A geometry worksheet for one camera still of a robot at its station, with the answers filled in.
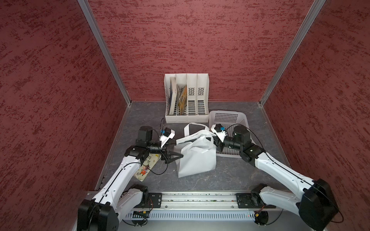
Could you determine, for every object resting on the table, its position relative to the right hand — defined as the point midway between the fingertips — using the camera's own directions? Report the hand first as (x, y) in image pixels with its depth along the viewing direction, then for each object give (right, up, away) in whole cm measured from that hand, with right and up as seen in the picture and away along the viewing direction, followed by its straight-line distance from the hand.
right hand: (207, 138), depth 77 cm
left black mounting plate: (-29, -32, -3) cm, 43 cm away
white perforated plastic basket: (+20, +10, +26) cm, 34 cm away
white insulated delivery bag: (-5, -4, -11) cm, 13 cm away
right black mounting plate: (+19, -27, -12) cm, 35 cm away
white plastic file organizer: (-3, +18, +40) cm, 44 cm away
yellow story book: (-15, +25, +20) cm, 36 cm away
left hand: (-15, -5, -7) cm, 17 cm away
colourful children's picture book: (-35, -17, +8) cm, 40 cm away
